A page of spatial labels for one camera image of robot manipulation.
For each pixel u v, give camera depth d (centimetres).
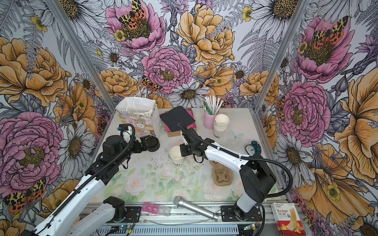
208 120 104
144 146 69
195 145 65
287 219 70
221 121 95
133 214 74
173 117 112
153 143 94
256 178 44
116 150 57
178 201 75
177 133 105
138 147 68
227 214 74
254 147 91
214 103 102
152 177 87
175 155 85
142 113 85
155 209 75
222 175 84
